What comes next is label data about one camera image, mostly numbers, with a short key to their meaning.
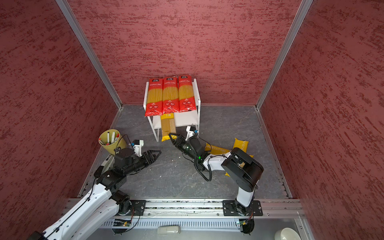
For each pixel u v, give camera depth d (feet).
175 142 2.44
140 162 2.19
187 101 2.43
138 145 2.37
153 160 2.28
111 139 2.93
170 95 2.51
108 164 2.88
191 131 2.59
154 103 2.40
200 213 2.39
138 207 2.42
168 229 2.14
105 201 1.73
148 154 2.29
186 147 2.41
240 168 1.55
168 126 2.80
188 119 2.99
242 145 3.13
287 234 2.08
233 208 2.42
